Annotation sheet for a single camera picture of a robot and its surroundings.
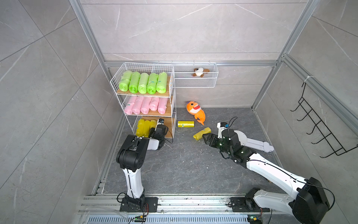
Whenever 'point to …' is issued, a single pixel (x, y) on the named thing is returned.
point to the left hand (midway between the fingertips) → (153, 127)
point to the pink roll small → (129, 106)
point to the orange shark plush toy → (194, 108)
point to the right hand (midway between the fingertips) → (206, 136)
